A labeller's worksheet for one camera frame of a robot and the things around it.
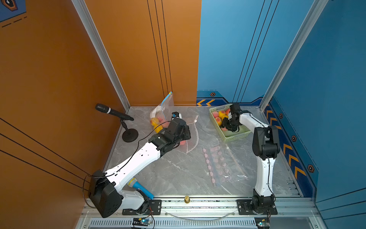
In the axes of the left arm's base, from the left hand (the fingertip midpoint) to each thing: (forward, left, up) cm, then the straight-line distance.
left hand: (189, 127), depth 78 cm
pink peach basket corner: (+26, -20, -17) cm, 37 cm away
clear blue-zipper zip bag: (+19, +17, -7) cm, 27 cm away
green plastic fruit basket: (+6, -27, -16) cm, 32 cm away
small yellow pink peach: (+19, -21, -17) cm, 34 cm away
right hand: (+17, -26, -21) cm, 37 cm away
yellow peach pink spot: (+28, -25, -19) cm, 42 cm away
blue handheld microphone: (-24, +31, -20) cm, 44 cm away
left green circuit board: (-41, +24, -24) cm, 53 cm away
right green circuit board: (-41, -37, -25) cm, 61 cm away
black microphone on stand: (+9, +43, -23) cm, 50 cm away
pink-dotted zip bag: (-13, -21, -23) cm, 34 cm away
